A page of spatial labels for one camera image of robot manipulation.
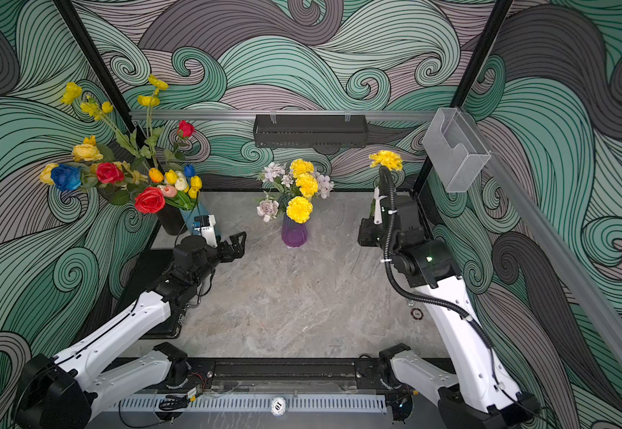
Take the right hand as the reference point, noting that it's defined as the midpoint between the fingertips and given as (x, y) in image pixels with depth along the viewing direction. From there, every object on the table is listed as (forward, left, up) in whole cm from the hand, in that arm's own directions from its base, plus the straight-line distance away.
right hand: (364, 226), depth 69 cm
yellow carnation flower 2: (+19, +17, +5) cm, 26 cm away
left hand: (+5, +38, -9) cm, 39 cm away
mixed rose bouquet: (+27, +69, -2) cm, 74 cm away
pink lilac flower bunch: (+12, +25, -2) cm, 28 cm away
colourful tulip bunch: (+13, +53, +2) cm, 54 cm away
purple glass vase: (+20, +21, -32) cm, 43 cm away
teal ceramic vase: (+12, +53, -10) cm, 56 cm away
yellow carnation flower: (+6, +17, 0) cm, 18 cm away
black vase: (+21, +68, -22) cm, 74 cm away
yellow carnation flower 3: (+12, +15, +4) cm, 20 cm away
